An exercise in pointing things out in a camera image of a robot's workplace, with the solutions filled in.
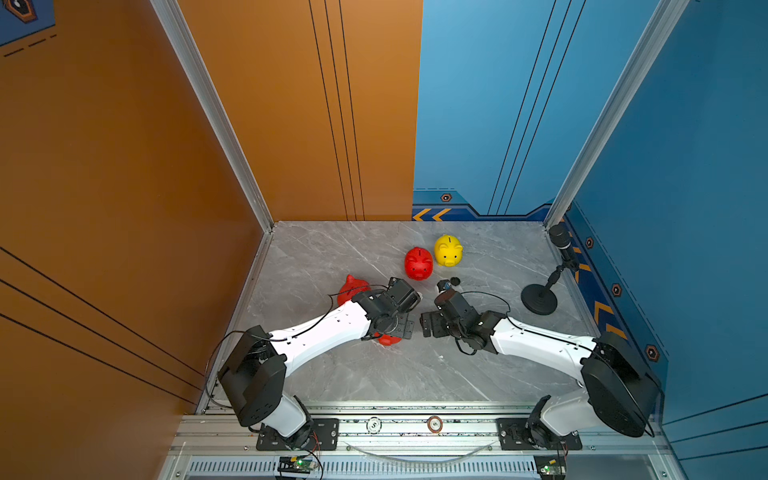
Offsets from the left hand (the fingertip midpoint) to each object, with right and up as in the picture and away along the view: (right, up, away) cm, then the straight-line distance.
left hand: (397, 320), depth 84 cm
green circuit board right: (+36, -32, -13) cm, 50 cm away
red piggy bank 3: (-2, -6, 0) cm, 6 cm away
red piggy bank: (+7, +16, +12) cm, 21 cm away
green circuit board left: (-23, -31, -14) cm, 41 cm away
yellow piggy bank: (+18, +20, +17) cm, 31 cm away
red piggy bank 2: (-14, +8, +7) cm, 18 cm away
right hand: (+11, 0, +3) cm, 12 cm away
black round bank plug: (+20, +9, +18) cm, 29 cm away
